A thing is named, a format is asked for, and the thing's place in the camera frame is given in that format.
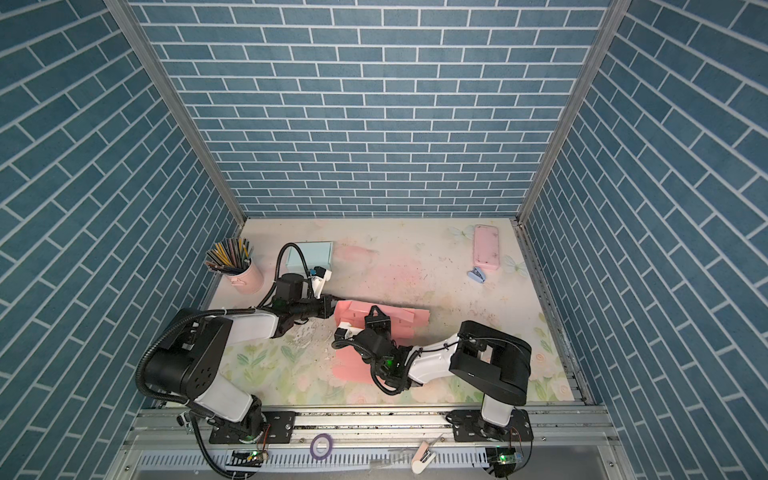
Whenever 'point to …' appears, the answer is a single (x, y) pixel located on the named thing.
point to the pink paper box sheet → (348, 364)
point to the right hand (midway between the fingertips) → (375, 303)
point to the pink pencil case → (486, 247)
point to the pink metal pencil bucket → (249, 282)
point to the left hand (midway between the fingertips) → (345, 302)
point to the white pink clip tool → (422, 458)
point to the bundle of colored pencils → (230, 256)
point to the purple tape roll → (330, 444)
